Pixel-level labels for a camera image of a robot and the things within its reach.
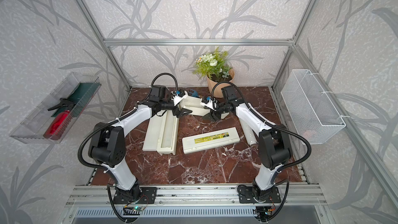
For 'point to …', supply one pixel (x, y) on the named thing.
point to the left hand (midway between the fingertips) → (188, 104)
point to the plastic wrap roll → (249, 132)
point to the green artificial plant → (213, 65)
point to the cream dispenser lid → (210, 140)
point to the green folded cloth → (81, 96)
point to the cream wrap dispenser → (194, 106)
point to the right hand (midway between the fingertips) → (204, 110)
